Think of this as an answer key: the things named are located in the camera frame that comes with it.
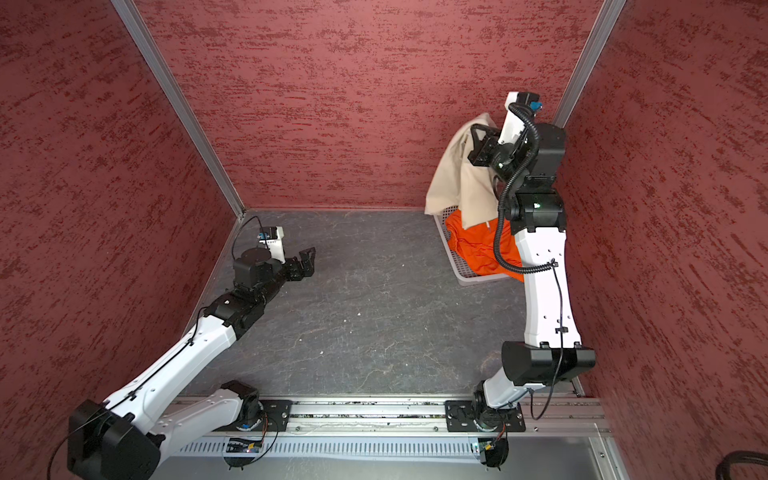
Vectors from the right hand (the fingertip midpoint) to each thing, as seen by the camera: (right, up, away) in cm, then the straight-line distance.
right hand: (466, 131), depth 62 cm
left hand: (-41, -28, +18) cm, 53 cm away
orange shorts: (+15, -26, +45) cm, 54 cm away
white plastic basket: (+6, -34, +28) cm, 44 cm away
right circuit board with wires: (+9, -74, +8) cm, 75 cm away
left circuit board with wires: (-54, -75, +11) cm, 93 cm away
